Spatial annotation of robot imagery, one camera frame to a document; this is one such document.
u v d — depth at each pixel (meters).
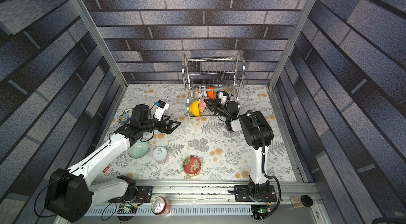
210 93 1.01
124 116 1.00
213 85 0.85
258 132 0.55
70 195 0.40
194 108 0.93
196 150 0.88
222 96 0.91
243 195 0.73
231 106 0.78
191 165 0.79
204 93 0.98
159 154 0.81
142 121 0.64
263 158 0.58
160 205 0.62
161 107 0.71
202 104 0.91
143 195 0.73
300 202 0.66
